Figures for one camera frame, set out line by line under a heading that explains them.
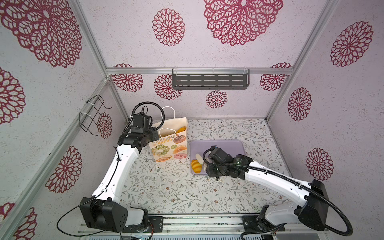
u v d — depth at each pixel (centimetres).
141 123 57
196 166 89
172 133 77
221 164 57
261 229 72
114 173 44
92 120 76
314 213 39
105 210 38
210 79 94
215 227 73
